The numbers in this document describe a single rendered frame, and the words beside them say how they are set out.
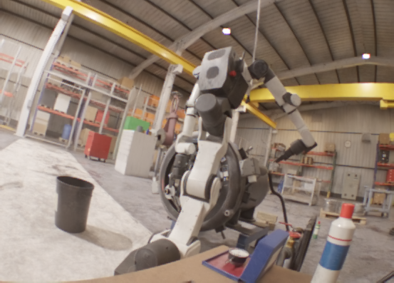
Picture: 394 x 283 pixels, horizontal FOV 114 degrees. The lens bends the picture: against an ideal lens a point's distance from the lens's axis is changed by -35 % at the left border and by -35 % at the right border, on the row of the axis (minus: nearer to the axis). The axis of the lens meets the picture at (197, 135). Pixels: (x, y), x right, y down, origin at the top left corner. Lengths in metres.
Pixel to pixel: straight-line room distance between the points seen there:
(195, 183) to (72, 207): 0.90
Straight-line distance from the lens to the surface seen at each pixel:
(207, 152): 1.07
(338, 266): 0.53
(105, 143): 6.65
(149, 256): 0.82
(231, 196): 1.24
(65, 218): 1.55
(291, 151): 1.29
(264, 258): 0.46
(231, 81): 1.14
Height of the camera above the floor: 0.73
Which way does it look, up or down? 8 degrees up
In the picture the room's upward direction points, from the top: 13 degrees clockwise
